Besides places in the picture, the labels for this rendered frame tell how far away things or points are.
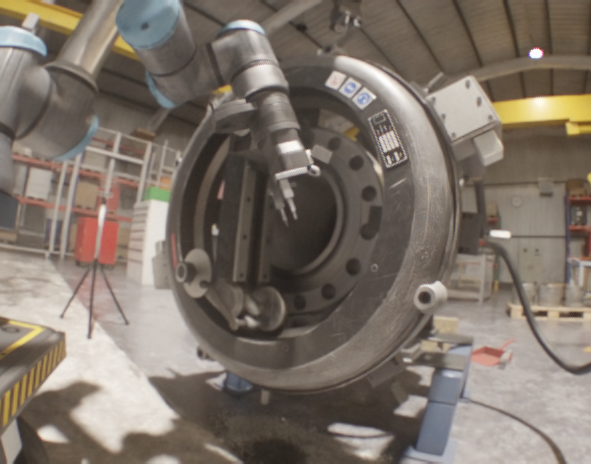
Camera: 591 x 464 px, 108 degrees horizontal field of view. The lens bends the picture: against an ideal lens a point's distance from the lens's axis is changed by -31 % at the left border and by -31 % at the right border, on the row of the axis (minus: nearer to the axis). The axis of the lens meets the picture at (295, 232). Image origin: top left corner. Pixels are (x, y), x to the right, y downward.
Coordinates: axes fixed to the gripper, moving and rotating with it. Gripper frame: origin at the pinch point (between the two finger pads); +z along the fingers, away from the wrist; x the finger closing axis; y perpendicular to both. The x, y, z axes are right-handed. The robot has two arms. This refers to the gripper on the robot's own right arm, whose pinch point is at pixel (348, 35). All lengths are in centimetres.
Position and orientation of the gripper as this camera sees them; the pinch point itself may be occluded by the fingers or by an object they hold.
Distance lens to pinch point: 75.9
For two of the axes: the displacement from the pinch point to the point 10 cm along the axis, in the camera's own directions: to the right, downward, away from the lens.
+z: -1.6, 9.9, -0.6
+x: -9.2, -1.7, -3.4
